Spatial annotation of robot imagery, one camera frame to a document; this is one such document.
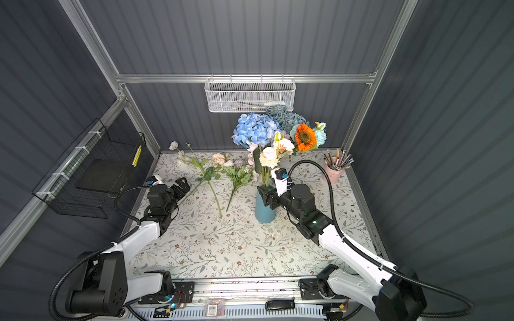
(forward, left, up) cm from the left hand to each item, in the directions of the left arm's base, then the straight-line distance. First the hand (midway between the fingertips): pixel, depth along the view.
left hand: (180, 183), depth 87 cm
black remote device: (-43, -42, -16) cm, 62 cm away
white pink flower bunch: (+8, -31, +12) cm, 34 cm away
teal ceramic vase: (-12, -37, -7) cm, 39 cm away
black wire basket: (-7, +29, +13) cm, 32 cm away
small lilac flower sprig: (+13, -25, -8) cm, 29 cm away
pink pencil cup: (+10, -73, -8) cm, 74 cm away
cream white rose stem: (+15, -7, -11) cm, 20 cm away
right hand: (-8, -39, +11) cm, 41 cm away
